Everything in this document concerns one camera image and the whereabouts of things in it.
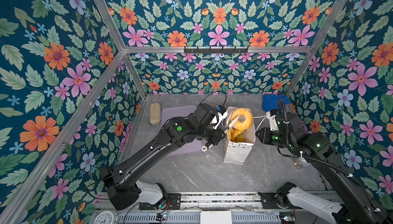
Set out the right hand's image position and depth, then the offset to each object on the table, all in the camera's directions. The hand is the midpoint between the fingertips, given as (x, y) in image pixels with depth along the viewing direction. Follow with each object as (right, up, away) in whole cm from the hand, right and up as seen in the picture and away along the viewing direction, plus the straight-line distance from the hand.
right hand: (256, 132), depth 67 cm
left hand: (-14, +1, -6) cm, 15 cm away
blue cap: (+25, +16, +44) cm, 52 cm away
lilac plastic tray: (-51, +8, +41) cm, 66 cm away
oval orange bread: (-4, -7, +19) cm, 20 cm away
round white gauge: (-67, -38, -1) cm, 77 cm away
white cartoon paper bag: (-7, -11, +7) cm, 15 cm away
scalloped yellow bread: (-8, -3, +15) cm, 18 cm away
